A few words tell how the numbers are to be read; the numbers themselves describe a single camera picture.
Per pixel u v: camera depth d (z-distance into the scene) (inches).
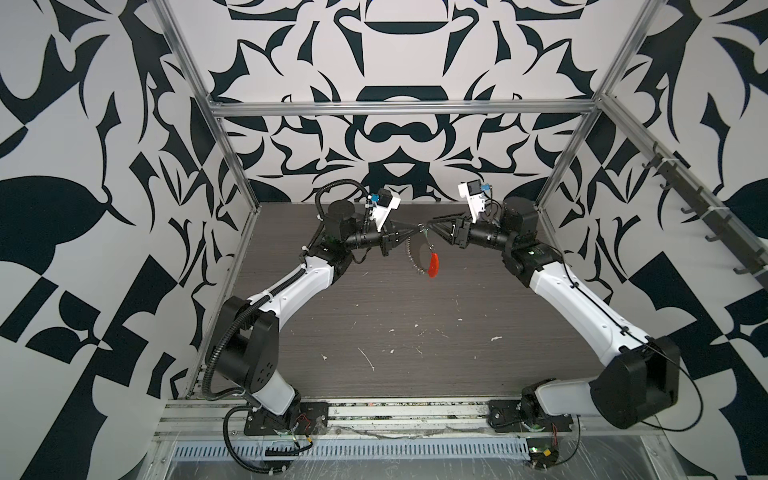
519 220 22.4
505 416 29.3
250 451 27.7
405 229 28.1
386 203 25.5
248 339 17.7
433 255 28.9
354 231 26.1
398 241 28.1
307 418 28.8
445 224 28.5
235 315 17.7
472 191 25.4
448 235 26.1
